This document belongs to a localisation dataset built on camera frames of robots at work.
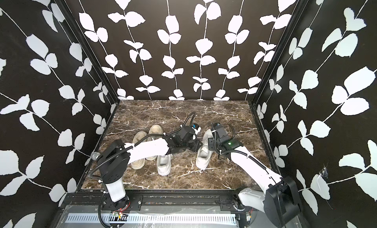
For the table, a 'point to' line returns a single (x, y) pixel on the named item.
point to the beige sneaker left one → (137, 137)
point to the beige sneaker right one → (154, 129)
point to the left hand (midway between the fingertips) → (202, 141)
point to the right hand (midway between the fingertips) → (212, 139)
